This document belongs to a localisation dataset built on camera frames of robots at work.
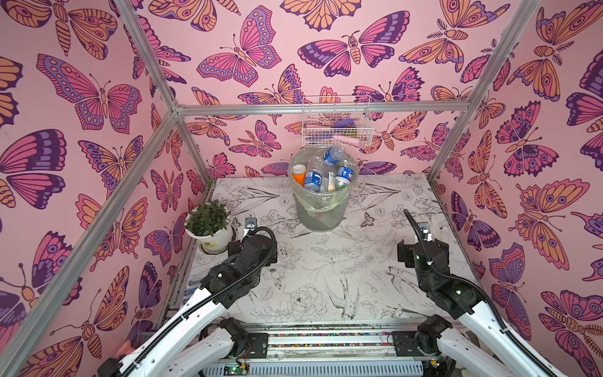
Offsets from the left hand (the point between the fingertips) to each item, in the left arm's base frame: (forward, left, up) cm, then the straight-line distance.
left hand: (259, 240), depth 75 cm
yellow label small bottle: (+23, -24, +4) cm, 33 cm away
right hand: (0, -52, -1) cm, 52 cm away
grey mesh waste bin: (+22, -21, +4) cm, 31 cm away
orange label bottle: (+25, -12, +6) cm, 28 cm away
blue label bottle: (+21, -29, +8) cm, 37 cm away
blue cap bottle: (+19, -18, +8) cm, 27 cm away
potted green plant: (+8, +19, -3) cm, 21 cm away
